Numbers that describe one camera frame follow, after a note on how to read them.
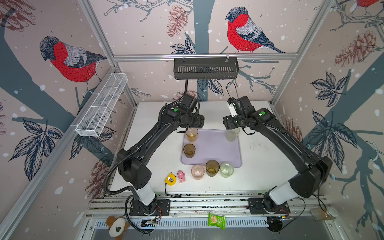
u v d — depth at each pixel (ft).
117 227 2.17
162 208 2.40
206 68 3.40
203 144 3.11
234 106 2.01
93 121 2.34
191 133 3.29
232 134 3.06
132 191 1.70
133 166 1.38
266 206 2.20
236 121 2.13
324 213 2.12
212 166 2.73
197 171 2.76
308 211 2.44
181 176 2.69
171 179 2.67
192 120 2.19
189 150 3.01
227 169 2.77
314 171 1.32
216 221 2.25
